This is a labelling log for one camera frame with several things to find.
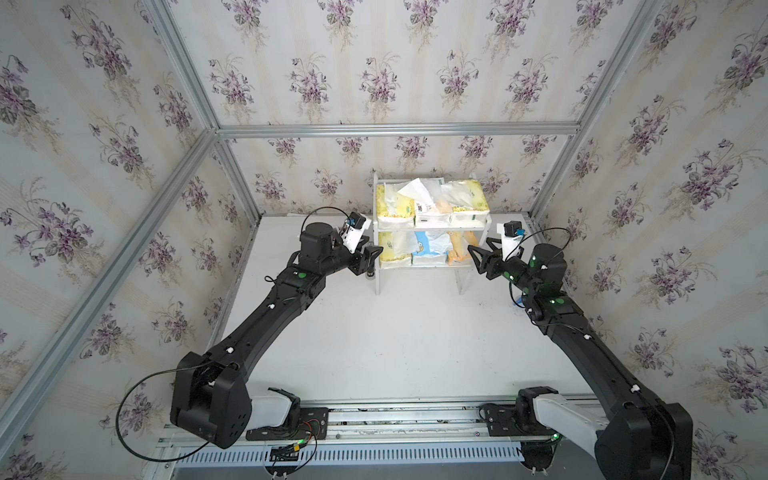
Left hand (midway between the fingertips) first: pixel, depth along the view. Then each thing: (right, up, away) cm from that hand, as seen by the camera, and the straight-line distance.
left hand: (376, 245), depth 77 cm
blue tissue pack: (+13, -3, +5) cm, 14 cm away
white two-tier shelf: (+27, +4, -4) cm, 27 cm away
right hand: (+28, 0, 0) cm, 28 cm away
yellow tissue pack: (+6, -1, +9) cm, 11 cm away
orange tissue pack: (+24, +1, +9) cm, 26 cm away
